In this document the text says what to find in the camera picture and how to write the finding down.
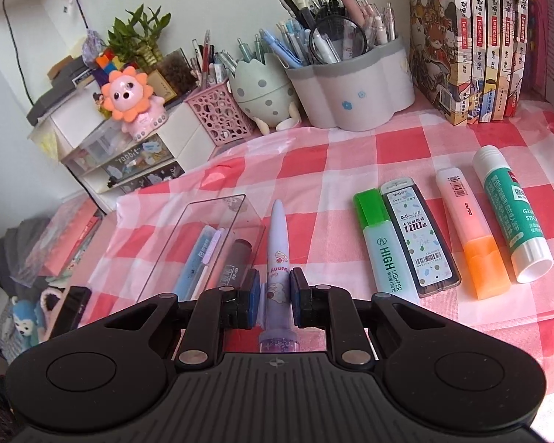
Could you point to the pink mesh pen holder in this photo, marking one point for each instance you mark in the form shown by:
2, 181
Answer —
219, 117

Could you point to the clear jar with brown filling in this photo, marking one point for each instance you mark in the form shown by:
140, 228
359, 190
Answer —
175, 71

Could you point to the grey white cloud pen holder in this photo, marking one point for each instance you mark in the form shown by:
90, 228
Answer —
351, 97

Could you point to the pink abacus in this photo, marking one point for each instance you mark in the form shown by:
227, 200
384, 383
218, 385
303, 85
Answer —
538, 32

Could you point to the clear plastic drawer tray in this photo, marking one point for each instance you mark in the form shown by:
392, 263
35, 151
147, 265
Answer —
212, 212

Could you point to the lucky bamboo plant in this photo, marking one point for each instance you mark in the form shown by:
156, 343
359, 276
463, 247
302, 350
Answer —
134, 32

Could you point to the grey cloth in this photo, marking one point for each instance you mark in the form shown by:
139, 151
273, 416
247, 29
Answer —
14, 254

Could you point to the bunch of thin pens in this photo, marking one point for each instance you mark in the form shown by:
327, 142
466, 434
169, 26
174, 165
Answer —
206, 55

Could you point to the small bunch of blue pens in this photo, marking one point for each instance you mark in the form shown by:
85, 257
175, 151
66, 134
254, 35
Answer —
244, 50

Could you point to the pink white checked tablecloth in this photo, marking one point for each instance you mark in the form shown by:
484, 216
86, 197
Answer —
332, 170

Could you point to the black rectangular device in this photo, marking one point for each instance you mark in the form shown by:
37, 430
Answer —
74, 307

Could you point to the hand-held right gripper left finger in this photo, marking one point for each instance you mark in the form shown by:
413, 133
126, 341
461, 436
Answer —
255, 297

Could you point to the green egg-shaped pen holder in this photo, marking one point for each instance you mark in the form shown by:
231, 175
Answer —
258, 97

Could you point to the blue plush toy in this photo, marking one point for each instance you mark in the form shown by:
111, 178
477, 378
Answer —
25, 327

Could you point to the light blue pen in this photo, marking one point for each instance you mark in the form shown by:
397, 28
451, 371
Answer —
191, 263

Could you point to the orange highlighter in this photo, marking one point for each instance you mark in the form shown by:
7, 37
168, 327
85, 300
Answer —
475, 240

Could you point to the black marker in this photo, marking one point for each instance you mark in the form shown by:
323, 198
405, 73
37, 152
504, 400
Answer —
235, 263

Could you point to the grey flat box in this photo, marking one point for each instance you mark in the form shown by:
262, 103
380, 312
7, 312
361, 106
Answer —
69, 71

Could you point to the purple rocket pen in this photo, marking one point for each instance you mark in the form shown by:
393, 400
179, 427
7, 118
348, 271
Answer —
277, 240

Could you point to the large bunch of pens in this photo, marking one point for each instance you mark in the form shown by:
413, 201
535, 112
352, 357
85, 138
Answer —
367, 18

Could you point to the green highlighter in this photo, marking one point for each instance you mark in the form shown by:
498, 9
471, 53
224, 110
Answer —
388, 258

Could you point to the colourful puzzle cube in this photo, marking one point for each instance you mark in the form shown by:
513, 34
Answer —
108, 62

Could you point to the pink spine comic book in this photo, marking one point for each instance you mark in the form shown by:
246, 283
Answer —
434, 46

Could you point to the white desktop drawer organizer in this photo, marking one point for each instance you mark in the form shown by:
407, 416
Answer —
184, 124

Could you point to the white green glue stick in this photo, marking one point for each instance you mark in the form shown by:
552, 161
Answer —
508, 212

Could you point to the cream spine comic book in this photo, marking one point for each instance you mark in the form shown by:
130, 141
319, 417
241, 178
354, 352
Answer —
521, 55

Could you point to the black flat box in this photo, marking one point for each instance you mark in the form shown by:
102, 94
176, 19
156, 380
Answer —
51, 101

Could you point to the yellow plastic sheet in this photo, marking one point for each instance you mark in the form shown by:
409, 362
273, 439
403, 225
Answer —
46, 145

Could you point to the purple mechanical pencil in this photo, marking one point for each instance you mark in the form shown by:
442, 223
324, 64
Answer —
213, 249

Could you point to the pink lion toy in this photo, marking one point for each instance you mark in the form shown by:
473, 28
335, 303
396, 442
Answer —
129, 97

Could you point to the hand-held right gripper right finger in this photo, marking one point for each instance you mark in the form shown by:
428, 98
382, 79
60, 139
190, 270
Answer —
298, 295

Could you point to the purple hanging flower ornament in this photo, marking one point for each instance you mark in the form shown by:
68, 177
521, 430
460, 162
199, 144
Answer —
92, 39

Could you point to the small colourful figurine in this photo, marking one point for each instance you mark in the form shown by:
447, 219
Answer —
100, 101

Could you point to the pencil lead refill box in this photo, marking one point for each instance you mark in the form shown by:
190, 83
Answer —
420, 240

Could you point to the pink flat box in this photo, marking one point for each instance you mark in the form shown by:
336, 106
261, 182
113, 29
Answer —
69, 240

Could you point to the black magnifying glass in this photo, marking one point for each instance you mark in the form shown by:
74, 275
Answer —
337, 39

